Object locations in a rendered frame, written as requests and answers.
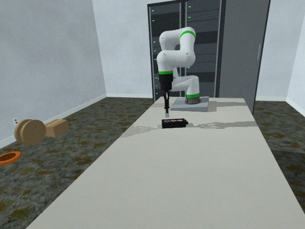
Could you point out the black power strip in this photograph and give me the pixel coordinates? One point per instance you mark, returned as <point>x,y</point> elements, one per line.
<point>174,123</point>

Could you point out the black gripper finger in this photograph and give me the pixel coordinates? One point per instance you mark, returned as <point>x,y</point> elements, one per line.
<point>166,104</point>

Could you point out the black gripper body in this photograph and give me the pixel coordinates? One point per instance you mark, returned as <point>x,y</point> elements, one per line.
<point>166,87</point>

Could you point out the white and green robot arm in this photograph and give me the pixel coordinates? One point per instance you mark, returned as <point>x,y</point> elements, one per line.
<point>168,60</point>

